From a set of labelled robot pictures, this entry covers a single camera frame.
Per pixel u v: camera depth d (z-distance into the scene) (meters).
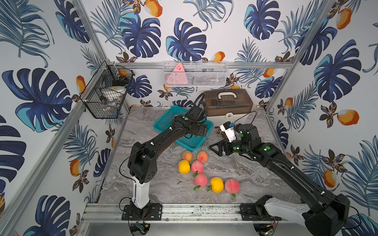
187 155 0.90
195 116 0.66
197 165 0.84
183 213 0.76
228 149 0.64
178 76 0.90
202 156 0.89
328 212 0.38
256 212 0.67
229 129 0.65
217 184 0.79
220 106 0.92
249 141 0.56
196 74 0.92
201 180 0.80
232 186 0.77
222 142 0.64
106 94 0.80
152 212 0.74
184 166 0.84
